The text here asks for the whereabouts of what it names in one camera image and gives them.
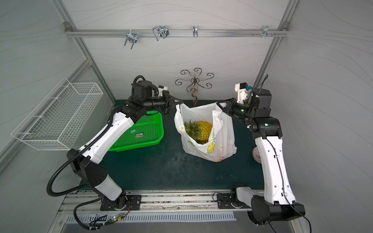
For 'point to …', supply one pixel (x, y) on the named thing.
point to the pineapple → (199, 131)
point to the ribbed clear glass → (256, 155)
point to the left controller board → (117, 218)
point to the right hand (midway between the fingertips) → (217, 102)
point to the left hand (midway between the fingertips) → (184, 100)
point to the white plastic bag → (221, 143)
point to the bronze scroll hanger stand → (192, 88)
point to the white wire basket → (54, 122)
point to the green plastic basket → (147, 131)
